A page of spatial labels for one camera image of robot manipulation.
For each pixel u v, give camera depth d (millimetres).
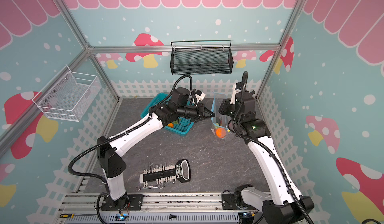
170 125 581
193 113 640
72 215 708
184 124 656
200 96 694
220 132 763
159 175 816
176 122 634
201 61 920
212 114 698
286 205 366
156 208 737
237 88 598
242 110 478
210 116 693
